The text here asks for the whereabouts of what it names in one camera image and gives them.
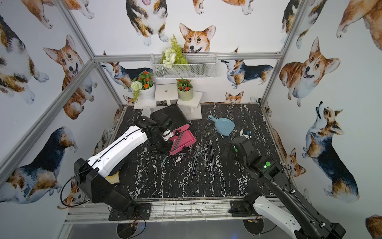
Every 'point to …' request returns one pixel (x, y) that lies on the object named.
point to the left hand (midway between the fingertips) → (170, 151)
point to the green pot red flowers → (185, 89)
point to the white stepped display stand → (167, 94)
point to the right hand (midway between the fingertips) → (231, 146)
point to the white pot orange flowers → (143, 88)
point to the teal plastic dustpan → (224, 126)
